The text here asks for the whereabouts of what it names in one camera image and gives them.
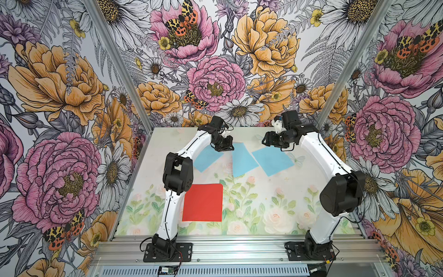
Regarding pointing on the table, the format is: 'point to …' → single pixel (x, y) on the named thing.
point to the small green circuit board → (168, 270)
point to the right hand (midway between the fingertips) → (269, 144)
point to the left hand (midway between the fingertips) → (234, 150)
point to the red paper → (203, 202)
